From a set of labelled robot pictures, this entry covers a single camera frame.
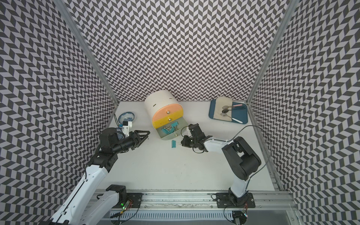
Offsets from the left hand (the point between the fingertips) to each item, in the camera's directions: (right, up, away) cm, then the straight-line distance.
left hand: (149, 135), depth 73 cm
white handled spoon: (+50, +11, +36) cm, 62 cm away
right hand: (+16, -9, +18) cm, 26 cm away
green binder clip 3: (+11, +4, +25) cm, 28 cm away
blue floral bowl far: (-25, +10, +33) cm, 42 cm away
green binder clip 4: (+11, -9, +20) cm, 25 cm away
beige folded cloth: (+47, +21, +43) cm, 67 cm away
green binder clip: (+5, 0, +25) cm, 25 cm away
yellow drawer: (+7, +8, +17) cm, 20 cm away
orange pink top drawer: (+7, +14, +12) cm, 20 cm away
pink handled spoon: (+53, +17, +41) cm, 69 cm away
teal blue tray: (+63, +11, +38) cm, 74 cm away
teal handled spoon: (+52, +14, +39) cm, 66 cm away
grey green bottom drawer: (+17, +4, +26) cm, 31 cm away
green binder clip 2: (+8, 0, +24) cm, 26 cm away
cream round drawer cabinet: (0, +21, +16) cm, 26 cm away
